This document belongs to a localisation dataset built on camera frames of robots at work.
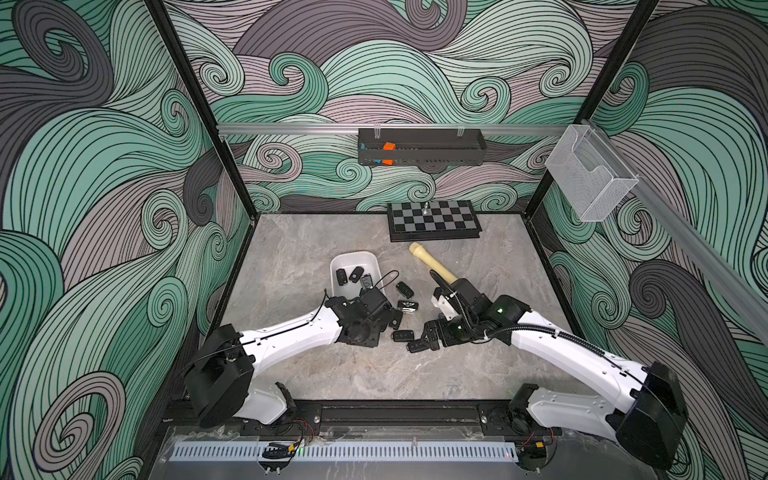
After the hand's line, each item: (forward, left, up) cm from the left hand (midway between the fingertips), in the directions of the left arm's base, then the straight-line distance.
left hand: (371, 334), depth 81 cm
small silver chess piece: (+52, -21, 0) cm, 56 cm away
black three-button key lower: (-1, -13, -5) cm, 14 cm away
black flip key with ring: (+19, -10, -6) cm, 22 cm away
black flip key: (+23, +6, -5) cm, 25 cm away
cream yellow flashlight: (+32, -16, -3) cm, 36 cm away
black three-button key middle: (+2, -9, -6) cm, 11 cm away
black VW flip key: (+7, -7, -5) cm, 11 cm away
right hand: (-2, -18, +4) cm, 19 cm away
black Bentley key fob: (+11, -11, -5) cm, 17 cm away
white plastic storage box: (+25, +9, -5) cm, 27 cm away
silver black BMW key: (+20, +2, -5) cm, 21 cm away
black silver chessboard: (+47, -23, -3) cm, 53 cm away
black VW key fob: (+23, +11, -6) cm, 26 cm away
